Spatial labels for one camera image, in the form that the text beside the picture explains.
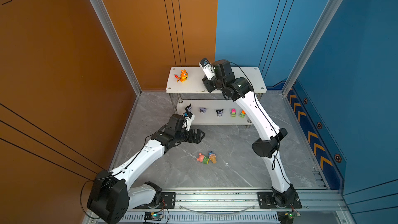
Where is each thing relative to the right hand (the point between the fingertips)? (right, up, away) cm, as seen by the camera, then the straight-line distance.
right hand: (206, 76), depth 78 cm
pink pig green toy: (-1, -44, +5) cm, 44 cm away
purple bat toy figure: (-2, -18, +20) cm, 27 cm away
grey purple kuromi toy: (+8, -19, +16) cm, 27 cm away
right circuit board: (+37, -66, -7) cm, 76 cm away
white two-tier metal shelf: (-14, -5, +43) cm, 45 cm away
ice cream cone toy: (+4, -43, +7) cm, 44 cm away
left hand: (-4, -29, +4) cm, 29 cm away
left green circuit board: (-25, -66, -7) cm, 70 cm away
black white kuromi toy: (-11, -17, +18) cm, 27 cm away
